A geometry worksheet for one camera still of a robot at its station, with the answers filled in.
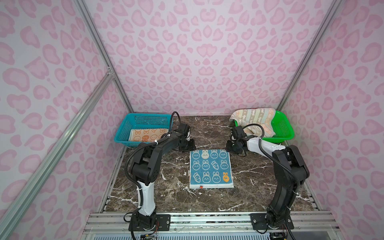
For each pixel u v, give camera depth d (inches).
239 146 28.9
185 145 33.1
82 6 26.8
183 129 31.5
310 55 33.6
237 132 30.9
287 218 29.1
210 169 35.7
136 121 47.6
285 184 19.6
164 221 28.9
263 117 43.4
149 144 22.0
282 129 41.9
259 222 29.1
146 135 41.2
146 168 20.4
